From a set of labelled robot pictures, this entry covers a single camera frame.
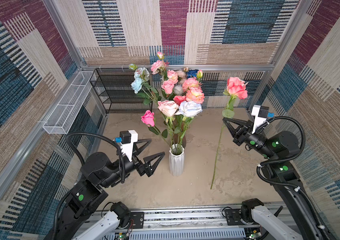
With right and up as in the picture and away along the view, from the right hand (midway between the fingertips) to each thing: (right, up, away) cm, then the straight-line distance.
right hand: (222, 122), depth 57 cm
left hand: (-24, -8, -5) cm, 26 cm away
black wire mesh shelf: (-61, +26, +51) cm, 84 cm away
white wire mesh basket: (-85, +1, +33) cm, 91 cm away
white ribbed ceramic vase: (-17, -18, +16) cm, 29 cm away
